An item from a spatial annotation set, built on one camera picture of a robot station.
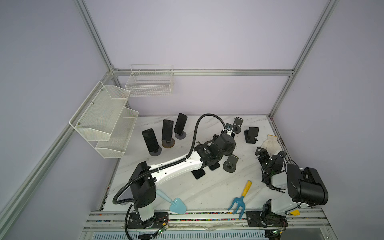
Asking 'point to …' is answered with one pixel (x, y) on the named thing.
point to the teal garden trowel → (177, 205)
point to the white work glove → (272, 145)
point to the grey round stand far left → (156, 152)
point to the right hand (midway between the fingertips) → (259, 150)
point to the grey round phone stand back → (181, 136)
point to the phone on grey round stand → (180, 124)
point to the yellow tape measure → (295, 212)
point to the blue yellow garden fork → (240, 201)
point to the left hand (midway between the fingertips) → (226, 140)
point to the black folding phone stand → (250, 134)
